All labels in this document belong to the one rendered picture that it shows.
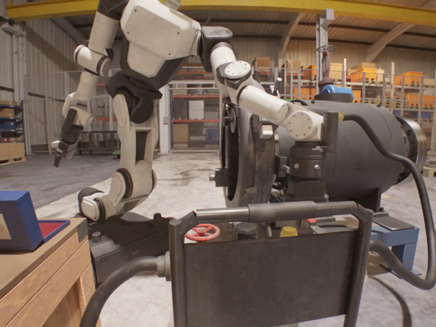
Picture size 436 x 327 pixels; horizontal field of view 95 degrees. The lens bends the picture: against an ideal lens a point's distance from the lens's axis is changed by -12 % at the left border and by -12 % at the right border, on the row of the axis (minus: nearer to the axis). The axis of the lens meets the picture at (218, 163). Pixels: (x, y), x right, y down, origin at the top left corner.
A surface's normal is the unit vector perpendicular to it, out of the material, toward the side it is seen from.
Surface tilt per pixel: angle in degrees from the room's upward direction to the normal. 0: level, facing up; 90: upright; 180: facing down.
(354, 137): 74
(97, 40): 112
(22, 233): 102
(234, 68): 52
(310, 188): 90
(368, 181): 119
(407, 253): 90
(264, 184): 107
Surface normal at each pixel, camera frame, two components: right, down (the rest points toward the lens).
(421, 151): 0.12, 0.07
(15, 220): 0.12, 0.33
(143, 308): 0.00, -0.99
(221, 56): -0.27, -0.51
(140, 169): 0.77, 0.30
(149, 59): -0.06, 0.49
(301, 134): -0.66, 0.10
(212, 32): 0.11, -0.58
